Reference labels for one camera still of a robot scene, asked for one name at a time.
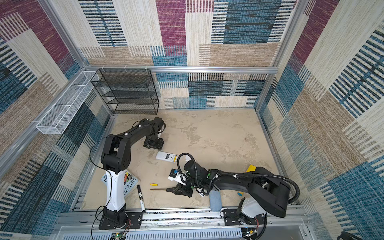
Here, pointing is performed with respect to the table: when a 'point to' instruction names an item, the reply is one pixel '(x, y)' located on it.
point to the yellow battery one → (154, 184)
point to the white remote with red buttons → (166, 156)
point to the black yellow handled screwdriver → (170, 189)
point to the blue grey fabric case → (215, 200)
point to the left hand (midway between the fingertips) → (155, 146)
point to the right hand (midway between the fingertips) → (178, 190)
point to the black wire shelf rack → (127, 91)
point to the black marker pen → (141, 198)
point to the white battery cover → (187, 158)
